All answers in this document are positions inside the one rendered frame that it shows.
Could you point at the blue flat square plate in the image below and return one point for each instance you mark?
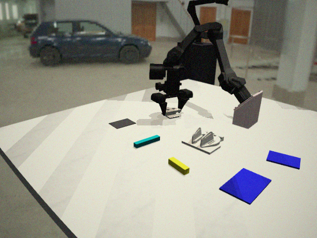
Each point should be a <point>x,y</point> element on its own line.
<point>245,185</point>

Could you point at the blue flat rectangular plate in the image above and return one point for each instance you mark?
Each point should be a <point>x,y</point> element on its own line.
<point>283,159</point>

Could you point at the yellow rectangular block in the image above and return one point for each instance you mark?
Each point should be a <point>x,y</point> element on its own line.
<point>178,165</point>

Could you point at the teal rectangular bar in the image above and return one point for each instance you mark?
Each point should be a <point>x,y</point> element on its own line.
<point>146,141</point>

